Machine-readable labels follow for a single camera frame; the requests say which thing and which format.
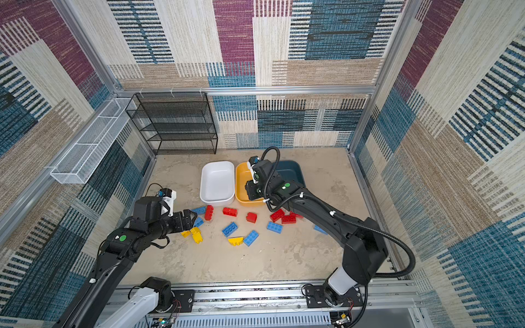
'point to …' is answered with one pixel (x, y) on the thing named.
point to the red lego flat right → (296, 215)
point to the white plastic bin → (217, 183)
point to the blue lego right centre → (275, 227)
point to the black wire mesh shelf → (175, 123)
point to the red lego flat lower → (288, 219)
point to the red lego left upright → (209, 212)
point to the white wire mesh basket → (78, 164)
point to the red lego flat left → (277, 214)
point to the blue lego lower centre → (251, 238)
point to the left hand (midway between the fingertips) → (189, 215)
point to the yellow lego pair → (197, 234)
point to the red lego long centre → (230, 211)
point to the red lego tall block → (251, 217)
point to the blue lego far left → (199, 210)
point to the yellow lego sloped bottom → (236, 241)
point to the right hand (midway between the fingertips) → (254, 188)
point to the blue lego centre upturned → (230, 229)
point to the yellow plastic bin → (244, 173)
